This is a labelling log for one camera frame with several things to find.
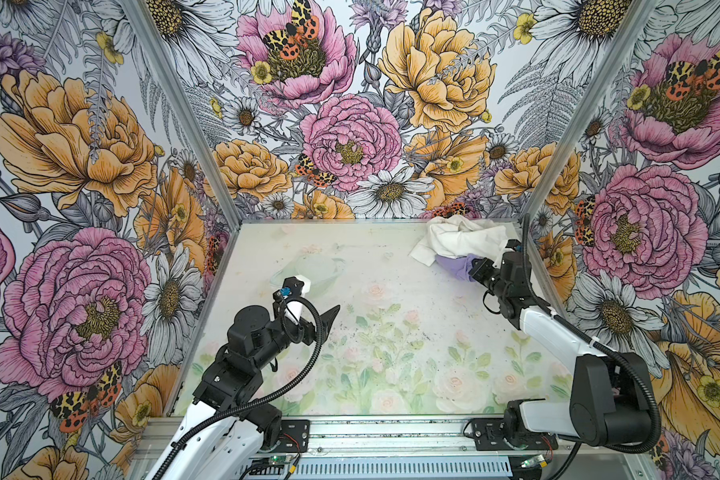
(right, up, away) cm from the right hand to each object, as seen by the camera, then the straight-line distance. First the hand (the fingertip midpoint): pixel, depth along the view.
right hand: (470, 267), depth 89 cm
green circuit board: (-51, -44, -18) cm, 69 cm away
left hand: (-41, -8, -19) cm, 46 cm away
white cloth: (-4, +10, +10) cm, 15 cm away
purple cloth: (-1, 0, +6) cm, 6 cm away
